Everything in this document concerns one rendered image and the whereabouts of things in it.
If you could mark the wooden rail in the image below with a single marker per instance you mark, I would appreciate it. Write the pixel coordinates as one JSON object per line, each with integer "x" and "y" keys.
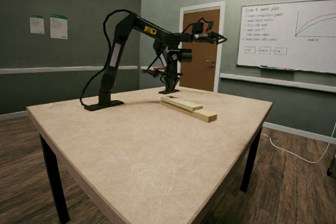
{"x": 201, "y": 114}

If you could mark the light wooden slat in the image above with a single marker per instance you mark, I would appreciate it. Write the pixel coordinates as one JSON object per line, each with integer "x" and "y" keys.
{"x": 182, "y": 103}

